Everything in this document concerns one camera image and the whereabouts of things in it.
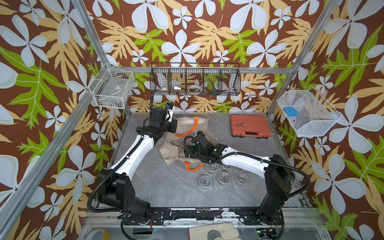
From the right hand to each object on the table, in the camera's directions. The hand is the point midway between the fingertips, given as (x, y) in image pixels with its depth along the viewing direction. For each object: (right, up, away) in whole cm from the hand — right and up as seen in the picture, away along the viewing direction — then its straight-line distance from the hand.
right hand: (188, 151), depth 85 cm
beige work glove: (+17, -36, -15) cm, 42 cm away
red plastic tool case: (+45, +15, +21) cm, 52 cm away
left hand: (-7, +19, -2) cm, 20 cm away
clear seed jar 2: (+16, -2, -27) cm, 32 cm away
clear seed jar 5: (+30, -15, -3) cm, 34 cm away
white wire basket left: (-44, +37, +1) cm, 58 cm away
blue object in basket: (+61, +23, +1) cm, 65 cm away
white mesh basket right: (+67, +19, -8) cm, 70 cm away
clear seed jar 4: (+9, -16, -5) cm, 19 cm away
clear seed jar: (+14, -10, 0) cm, 17 cm away
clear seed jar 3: (+20, -14, -3) cm, 25 cm away
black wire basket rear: (+5, +46, +11) cm, 47 cm away
